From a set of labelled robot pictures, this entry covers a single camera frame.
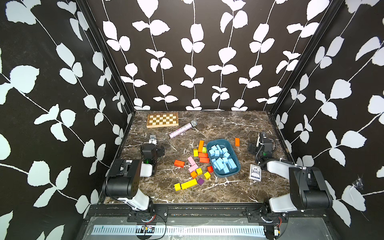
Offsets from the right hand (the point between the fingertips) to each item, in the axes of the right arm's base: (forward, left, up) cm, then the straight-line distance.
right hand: (257, 140), depth 94 cm
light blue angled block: (-11, +22, -5) cm, 25 cm away
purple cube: (-25, +37, -6) cm, 45 cm away
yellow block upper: (-6, +40, -6) cm, 41 cm away
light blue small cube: (-7, +20, -5) cm, 22 cm away
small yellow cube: (-28, +50, -6) cm, 57 cm away
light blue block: (-18, +21, -6) cm, 28 cm away
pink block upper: (-12, +42, -7) cm, 44 cm away
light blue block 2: (-15, +28, -6) cm, 33 cm away
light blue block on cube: (-6, +26, -6) cm, 27 cm away
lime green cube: (-5, +34, -5) cm, 35 cm away
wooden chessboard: (+20, +66, -4) cm, 69 cm away
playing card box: (-18, +4, -7) cm, 20 cm away
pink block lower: (-16, +41, -6) cm, 45 cm away
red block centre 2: (-11, +33, -7) cm, 36 cm away
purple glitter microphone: (+17, +42, -3) cm, 45 cm away
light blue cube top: (-6, +30, -5) cm, 31 cm away
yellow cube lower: (-19, +38, -5) cm, 43 cm away
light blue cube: (-5, +21, -5) cm, 22 cm away
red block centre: (-7, +35, -8) cm, 37 cm away
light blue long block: (-14, +17, -5) cm, 23 cm away
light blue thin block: (-14, +25, -4) cm, 29 cm away
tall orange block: (+1, +36, -7) cm, 37 cm away
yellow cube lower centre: (-21, +33, -6) cm, 40 cm away
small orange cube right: (+3, +11, -7) cm, 13 cm away
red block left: (-14, +50, -6) cm, 52 cm away
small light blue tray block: (-3, +28, -5) cm, 28 cm away
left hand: (-1, +67, 0) cm, 67 cm away
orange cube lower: (-21, +41, -6) cm, 46 cm away
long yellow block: (-26, +43, -6) cm, 51 cm away
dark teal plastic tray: (0, +23, -5) cm, 24 cm away
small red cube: (-17, +31, -5) cm, 36 cm away
